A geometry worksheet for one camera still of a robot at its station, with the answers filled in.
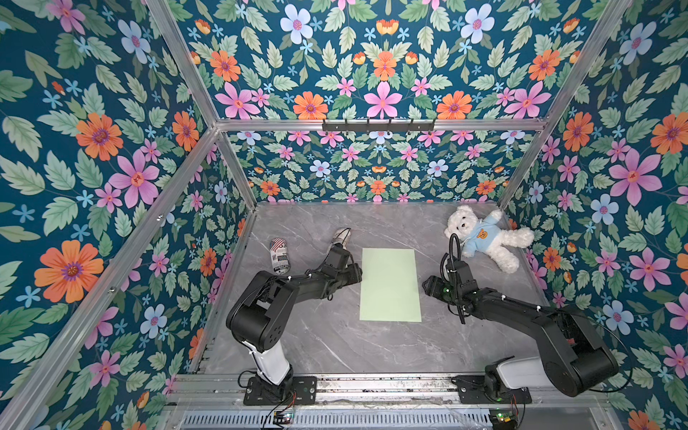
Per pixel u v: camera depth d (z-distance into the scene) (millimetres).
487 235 987
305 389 738
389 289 945
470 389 732
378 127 924
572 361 430
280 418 718
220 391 752
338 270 754
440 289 814
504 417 718
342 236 1057
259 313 484
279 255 990
